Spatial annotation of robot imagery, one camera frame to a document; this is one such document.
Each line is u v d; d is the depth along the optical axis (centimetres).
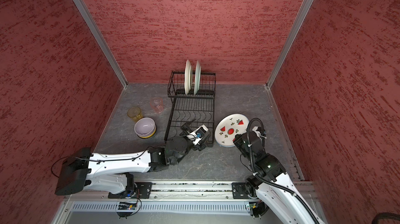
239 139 66
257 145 54
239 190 74
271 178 48
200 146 63
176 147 52
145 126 91
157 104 106
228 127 86
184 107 103
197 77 77
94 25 87
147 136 86
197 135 59
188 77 77
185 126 64
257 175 50
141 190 74
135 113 98
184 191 76
